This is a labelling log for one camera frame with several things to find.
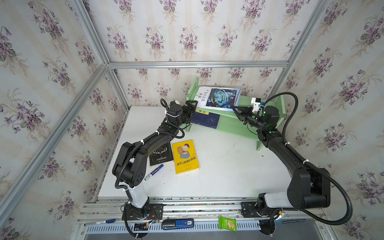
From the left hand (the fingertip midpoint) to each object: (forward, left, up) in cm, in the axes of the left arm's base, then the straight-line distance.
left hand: (197, 104), depth 84 cm
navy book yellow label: (-1, -8, -12) cm, 15 cm away
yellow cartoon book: (-20, +7, -26) cm, 33 cm away
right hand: (-7, -18, +4) cm, 19 cm away
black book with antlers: (-18, +21, -27) cm, 39 cm away
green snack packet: (-54, -15, -26) cm, 62 cm away
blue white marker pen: (-30, +26, -26) cm, 48 cm away
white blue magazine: (+2, -12, +3) cm, 12 cm away
